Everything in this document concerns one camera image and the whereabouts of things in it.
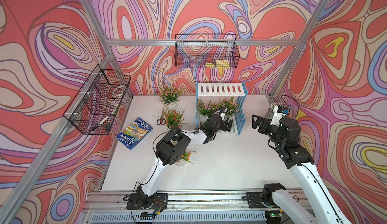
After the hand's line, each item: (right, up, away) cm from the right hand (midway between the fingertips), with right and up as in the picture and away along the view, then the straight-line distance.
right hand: (259, 121), depth 74 cm
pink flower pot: (-26, +6, +17) cm, 32 cm away
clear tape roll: (-78, +16, +14) cm, 81 cm away
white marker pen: (-80, -2, -2) cm, 80 cm away
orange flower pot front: (-38, -19, +4) cm, 43 cm away
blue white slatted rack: (-7, +18, +12) cm, 22 cm away
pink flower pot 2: (-9, +8, +19) cm, 22 cm away
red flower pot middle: (-45, +1, +14) cm, 47 cm away
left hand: (-11, 0, +20) cm, 23 cm away
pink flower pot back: (-50, +14, +27) cm, 59 cm away
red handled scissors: (-56, -2, +30) cm, 64 cm away
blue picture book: (-72, -10, +22) cm, 75 cm away
